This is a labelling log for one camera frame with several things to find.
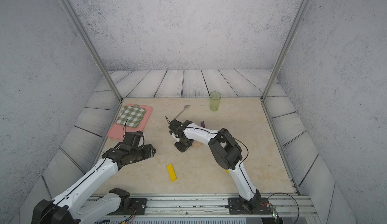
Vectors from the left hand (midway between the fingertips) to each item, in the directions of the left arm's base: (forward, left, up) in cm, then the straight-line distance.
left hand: (155, 151), depth 82 cm
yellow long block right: (-8, -39, -9) cm, 41 cm away
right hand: (+6, -15, -8) cm, 18 cm away
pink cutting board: (+20, +30, -10) cm, 37 cm away
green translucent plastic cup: (+36, -36, +2) cm, 51 cm away
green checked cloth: (+31, +23, -7) cm, 39 cm away
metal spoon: (+39, -14, -8) cm, 43 cm away
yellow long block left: (-8, -8, -10) cm, 15 cm away
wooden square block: (-7, -23, +20) cm, 31 cm away
